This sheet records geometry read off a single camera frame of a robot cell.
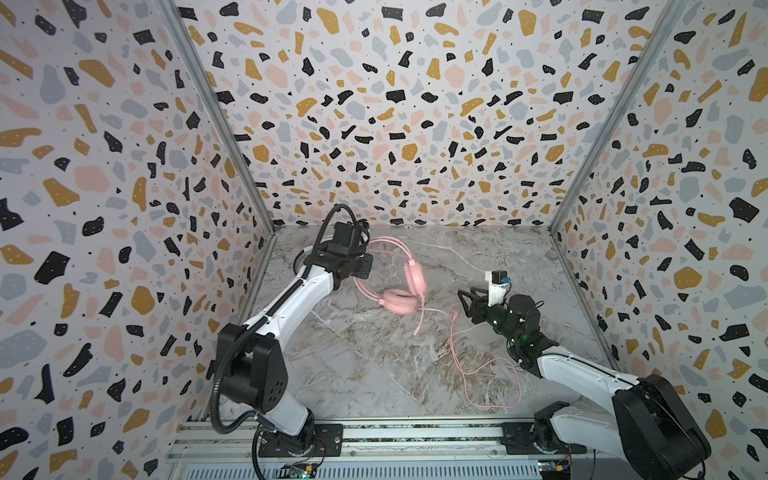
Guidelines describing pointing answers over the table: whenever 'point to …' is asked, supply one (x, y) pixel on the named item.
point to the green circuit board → (297, 471)
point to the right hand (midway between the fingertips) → (462, 286)
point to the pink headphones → (399, 301)
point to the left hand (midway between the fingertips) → (363, 254)
